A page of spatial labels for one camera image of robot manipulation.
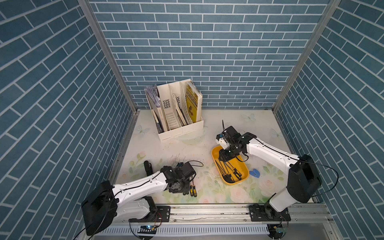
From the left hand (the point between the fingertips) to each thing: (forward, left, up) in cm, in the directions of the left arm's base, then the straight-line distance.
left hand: (189, 191), depth 79 cm
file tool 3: (+8, -22, -1) cm, 24 cm away
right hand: (+16, -18, +6) cm, 25 cm away
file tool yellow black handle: (+8, -20, 0) cm, 21 cm away
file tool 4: (+1, -1, -2) cm, 2 cm away
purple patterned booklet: (+50, +24, +26) cm, 62 cm away
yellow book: (+50, -1, +20) cm, 54 cm away
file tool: (+9, -23, -2) cm, 25 cm away
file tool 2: (+9, -27, -1) cm, 29 cm away
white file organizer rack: (+53, +17, -2) cm, 56 cm away
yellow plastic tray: (+16, -30, -1) cm, 34 cm away
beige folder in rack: (+44, +8, +18) cm, 48 cm away
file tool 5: (+1, -3, -2) cm, 3 cm away
